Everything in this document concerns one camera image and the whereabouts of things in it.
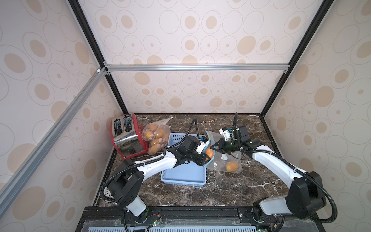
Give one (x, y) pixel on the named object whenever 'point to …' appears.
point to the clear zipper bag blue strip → (222, 162)
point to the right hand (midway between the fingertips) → (216, 146)
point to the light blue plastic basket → (184, 173)
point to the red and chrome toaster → (126, 139)
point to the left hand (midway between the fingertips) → (212, 159)
